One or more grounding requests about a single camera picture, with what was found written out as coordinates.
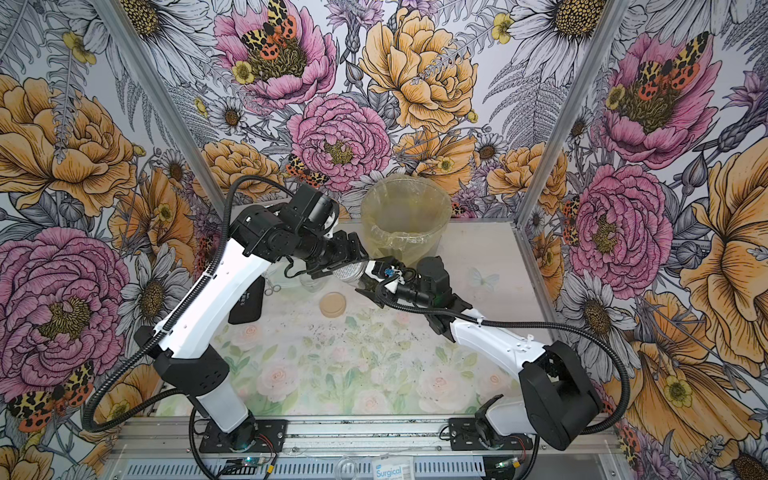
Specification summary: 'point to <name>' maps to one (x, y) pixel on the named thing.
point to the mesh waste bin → (405, 217)
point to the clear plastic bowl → (300, 285)
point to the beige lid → (333, 305)
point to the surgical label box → (394, 468)
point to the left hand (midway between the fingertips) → (349, 271)
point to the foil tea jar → (351, 273)
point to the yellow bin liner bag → (405, 216)
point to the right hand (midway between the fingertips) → (367, 277)
